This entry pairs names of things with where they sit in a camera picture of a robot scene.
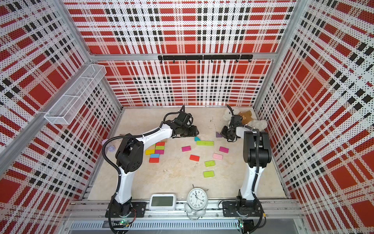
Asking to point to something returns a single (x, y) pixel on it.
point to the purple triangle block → (217, 135)
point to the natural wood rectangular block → (152, 147)
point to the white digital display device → (162, 202)
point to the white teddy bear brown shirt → (260, 125)
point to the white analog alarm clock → (197, 202)
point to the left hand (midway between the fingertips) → (198, 132)
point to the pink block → (217, 156)
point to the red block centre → (194, 158)
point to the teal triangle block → (196, 138)
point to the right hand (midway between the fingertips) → (222, 133)
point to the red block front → (156, 160)
